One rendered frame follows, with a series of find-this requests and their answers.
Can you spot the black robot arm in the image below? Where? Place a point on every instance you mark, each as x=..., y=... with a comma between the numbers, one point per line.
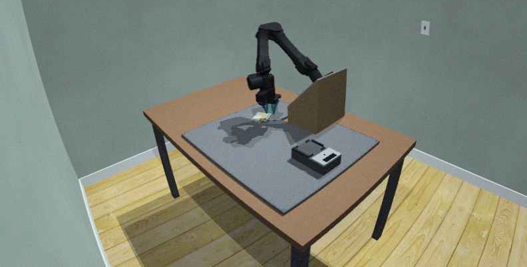
x=262, y=78

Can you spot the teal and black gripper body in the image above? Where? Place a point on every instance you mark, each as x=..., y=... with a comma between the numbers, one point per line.
x=275, y=100

